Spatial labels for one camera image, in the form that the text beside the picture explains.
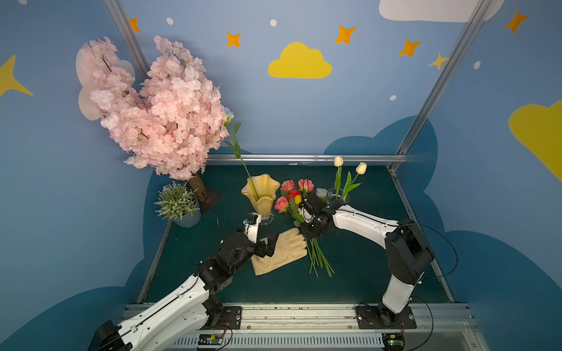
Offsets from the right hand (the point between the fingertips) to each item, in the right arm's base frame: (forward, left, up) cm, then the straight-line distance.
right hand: (308, 231), depth 91 cm
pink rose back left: (+25, +10, -1) cm, 27 cm away
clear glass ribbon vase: (+11, -14, +10) cm, 21 cm away
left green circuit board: (-39, +32, -6) cm, 51 cm away
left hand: (-6, +16, +13) cm, 21 cm away
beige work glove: (-5, +7, -4) cm, 10 cm away
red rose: (+20, +7, -1) cm, 21 cm away
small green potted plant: (+3, +53, +11) cm, 54 cm away
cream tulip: (+21, -11, +22) cm, 32 cm away
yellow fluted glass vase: (+12, +21, +10) cm, 26 cm away
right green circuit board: (-35, -29, -8) cm, 47 cm away
